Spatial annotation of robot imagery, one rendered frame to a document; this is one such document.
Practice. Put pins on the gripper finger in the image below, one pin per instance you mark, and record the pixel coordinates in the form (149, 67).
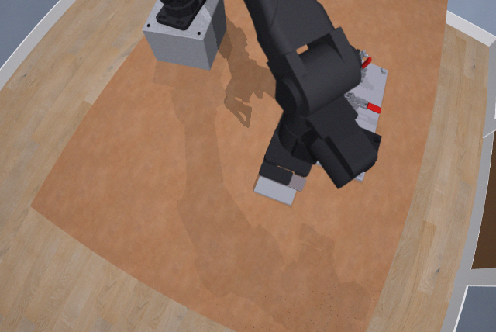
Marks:
(297, 182)

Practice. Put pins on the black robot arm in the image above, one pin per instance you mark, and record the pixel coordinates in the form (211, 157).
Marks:
(310, 87)

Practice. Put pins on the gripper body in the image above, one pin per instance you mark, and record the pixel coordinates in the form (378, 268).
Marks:
(279, 154)

